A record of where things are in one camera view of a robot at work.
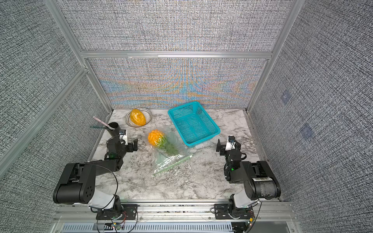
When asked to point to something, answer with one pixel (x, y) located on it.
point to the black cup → (115, 131)
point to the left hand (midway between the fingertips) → (131, 137)
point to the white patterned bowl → (146, 112)
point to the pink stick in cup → (102, 122)
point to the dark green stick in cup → (99, 127)
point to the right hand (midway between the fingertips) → (228, 136)
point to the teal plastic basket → (193, 123)
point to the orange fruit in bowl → (137, 117)
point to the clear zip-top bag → (164, 162)
